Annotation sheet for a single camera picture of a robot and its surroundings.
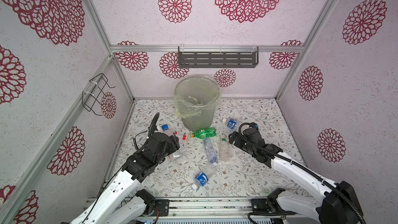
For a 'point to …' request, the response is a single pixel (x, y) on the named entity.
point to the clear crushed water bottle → (210, 151)
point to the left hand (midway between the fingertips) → (174, 142)
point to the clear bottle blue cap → (177, 155)
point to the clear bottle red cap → (184, 137)
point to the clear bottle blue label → (231, 123)
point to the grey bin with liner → (196, 98)
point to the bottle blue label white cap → (202, 177)
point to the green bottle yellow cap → (203, 133)
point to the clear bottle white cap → (224, 149)
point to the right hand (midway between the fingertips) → (233, 137)
